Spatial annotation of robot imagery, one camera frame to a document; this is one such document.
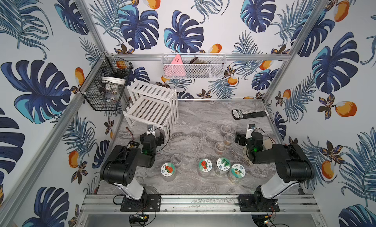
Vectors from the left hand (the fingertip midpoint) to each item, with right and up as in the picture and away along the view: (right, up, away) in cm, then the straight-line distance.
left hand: (152, 131), depth 94 cm
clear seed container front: (+42, -10, -6) cm, 44 cm away
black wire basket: (-28, +27, -5) cm, 39 cm away
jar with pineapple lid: (+48, -20, -17) cm, 55 cm away
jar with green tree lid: (+41, -17, -15) cm, 47 cm away
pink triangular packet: (+15, +38, -4) cm, 42 cm away
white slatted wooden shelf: (-4, +17, +7) cm, 19 cm away
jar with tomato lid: (+12, -20, -16) cm, 28 cm away
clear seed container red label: (+47, +1, +4) cm, 48 cm away
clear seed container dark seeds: (+49, -5, 0) cm, 49 cm away
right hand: (+61, -2, +3) cm, 61 cm away
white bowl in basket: (-17, +29, -15) cm, 36 cm away
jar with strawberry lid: (+32, -18, -15) cm, 39 cm away
